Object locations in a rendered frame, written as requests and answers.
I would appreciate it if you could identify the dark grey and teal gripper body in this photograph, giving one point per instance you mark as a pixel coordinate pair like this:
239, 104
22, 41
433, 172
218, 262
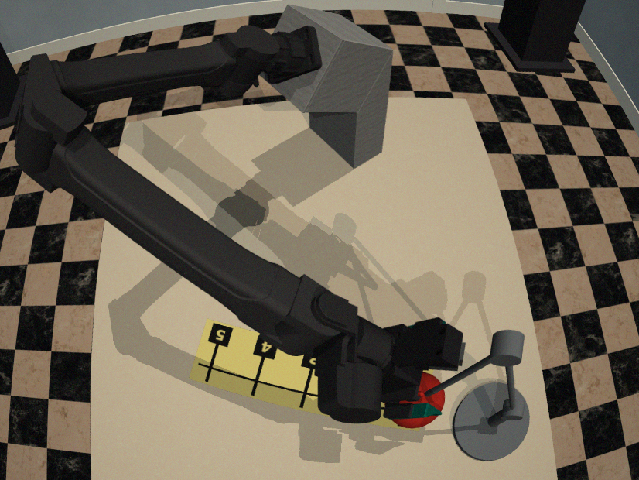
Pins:
392, 395

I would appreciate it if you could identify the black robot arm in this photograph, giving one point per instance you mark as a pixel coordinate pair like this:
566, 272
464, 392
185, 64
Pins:
281, 306

